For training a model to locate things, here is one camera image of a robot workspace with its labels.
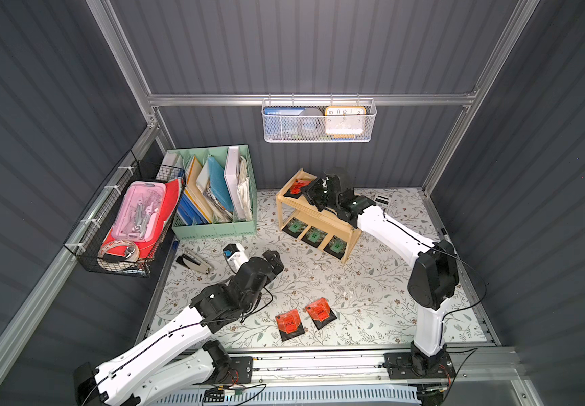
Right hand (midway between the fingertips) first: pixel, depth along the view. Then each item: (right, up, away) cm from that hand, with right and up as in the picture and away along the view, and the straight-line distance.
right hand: (304, 183), depth 84 cm
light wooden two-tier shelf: (-1, -12, +24) cm, 27 cm away
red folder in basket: (-41, -4, -7) cm, 41 cm away
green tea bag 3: (+13, -23, +15) cm, 30 cm away
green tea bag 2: (+5, -20, +18) cm, 27 cm away
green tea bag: (-4, -16, +21) cm, 27 cm away
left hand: (-10, -24, -11) cm, 28 cm away
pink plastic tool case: (-48, -10, -11) cm, 50 cm away
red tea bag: (-3, -1, +5) cm, 6 cm away
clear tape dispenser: (-51, -20, -16) cm, 57 cm away
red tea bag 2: (+5, -44, +1) cm, 44 cm away
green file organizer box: (-33, -4, +12) cm, 35 cm away
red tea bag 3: (-5, -47, -1) cm, 47 cm away
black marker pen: (+63, -18, +28) cm, 71 cm away
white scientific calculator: (+37, -4, +32) cm, 49 cm away
